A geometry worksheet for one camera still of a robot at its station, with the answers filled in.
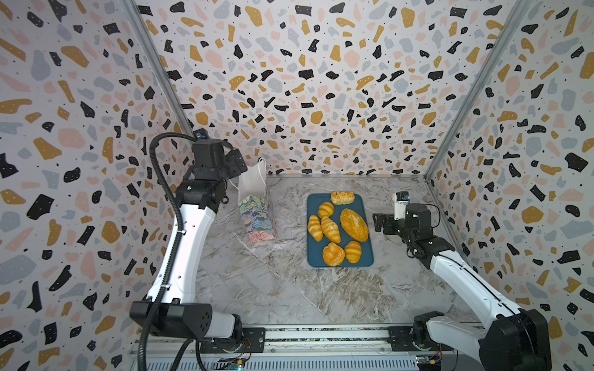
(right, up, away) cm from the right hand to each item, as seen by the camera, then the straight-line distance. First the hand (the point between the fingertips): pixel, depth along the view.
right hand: (387, 213), depth 84 cm
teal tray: (-26, -15, +11) cm, 32 cm away
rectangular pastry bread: (-13, +6, +25) cm, 29 cm away
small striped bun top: (-21, 0, +19) cm, 29 cm away
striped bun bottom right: (-11, -16, +6) cm, 20 cm away
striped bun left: (-26, -7, +14) cm, 30 cm away
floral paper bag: (-47, +4, -2) cm, 47 cm away
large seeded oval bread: (-9, -6, +14) cm, 17 cm away
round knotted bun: (-19, -16, +5) cm, 26 cm away
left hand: (-53, +18, -13) cm, 58 cm away
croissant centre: (-20, -7, +11) cm, 24 cm away
